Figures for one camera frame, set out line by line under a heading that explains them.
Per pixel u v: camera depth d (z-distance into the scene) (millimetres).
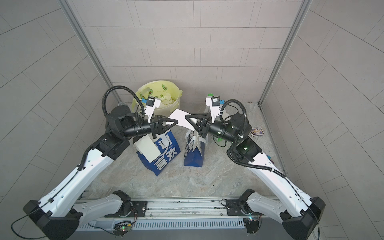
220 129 498
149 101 500
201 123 507
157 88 934
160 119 524
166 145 785
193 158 819
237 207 711
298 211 369
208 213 707
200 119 504
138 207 710
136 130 510
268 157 456
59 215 370
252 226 677
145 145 724
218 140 941
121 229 654
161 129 541
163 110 551
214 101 482
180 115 546
